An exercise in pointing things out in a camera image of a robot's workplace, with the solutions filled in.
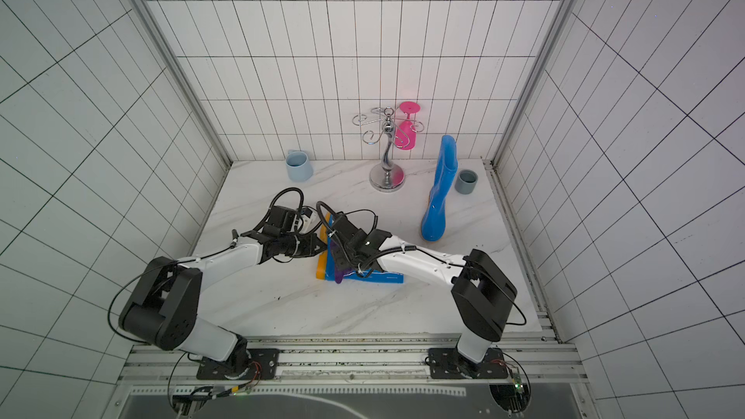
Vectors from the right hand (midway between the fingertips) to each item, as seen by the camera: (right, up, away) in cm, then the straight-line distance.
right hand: (343, 245), depth 85 cm
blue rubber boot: (-5, -6, 0) cm, 8 cm away
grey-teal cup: (+43, +20, +19) cm, 51 cm away
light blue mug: (-20, +26, +26) cm, 42 cm away
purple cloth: (0, -6, -6) cm, 9 cm away
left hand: (-7, -3, +3) cm, 8 cm away
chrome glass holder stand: (+14, +21, +28) cm, 38 cm away
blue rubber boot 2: (+30, +5, +10) cm, 31 cm away
